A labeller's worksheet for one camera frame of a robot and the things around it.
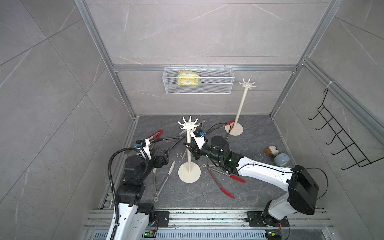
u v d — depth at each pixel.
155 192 0.81
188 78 0.86
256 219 0.73
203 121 1.14
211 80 1.01
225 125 1.14
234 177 0.86
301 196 0.41
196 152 0.63
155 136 1.06
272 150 0.97
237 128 1.12
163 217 0.73
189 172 0.88
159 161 0.62
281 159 0.86
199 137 0.61
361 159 0.58
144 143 0.61
